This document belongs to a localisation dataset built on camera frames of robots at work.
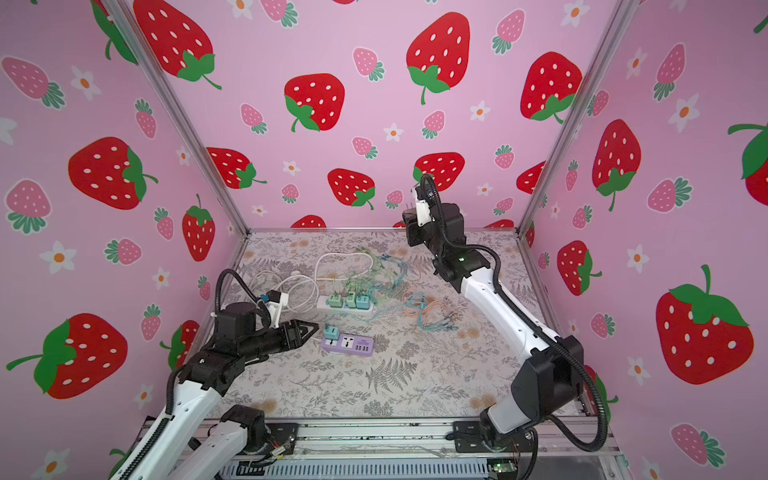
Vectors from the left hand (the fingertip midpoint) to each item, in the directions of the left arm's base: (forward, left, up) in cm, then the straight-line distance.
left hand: (314, 327), depth 75 cm
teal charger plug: (+15, -10, -11) cm, 21 cm away
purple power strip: (+2, -7, -15) cm, 17 cm away
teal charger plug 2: (+4, -2, -11) cm, 12 cm away
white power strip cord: (+29, +3, -18) cm, 34 cm away
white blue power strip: (+15, +4, -16) cm, 23 cm away
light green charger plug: (+15, -1, -11) cm, 19 cm away
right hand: (+23, -23, +18) cm, 37 cm away
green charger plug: (+15, -6, -11) cm, 20 cm away
